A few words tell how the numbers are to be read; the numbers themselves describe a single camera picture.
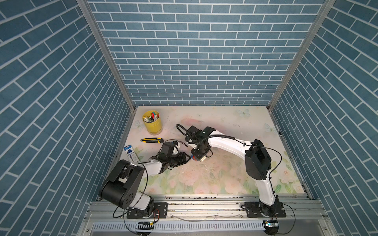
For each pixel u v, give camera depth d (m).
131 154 0.93
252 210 0.73
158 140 0.99
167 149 0.72
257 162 0.51
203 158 0.82
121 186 0.44
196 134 0.70
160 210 0.73
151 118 0.99
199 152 0.77
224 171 0.88
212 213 0.74
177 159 0.81
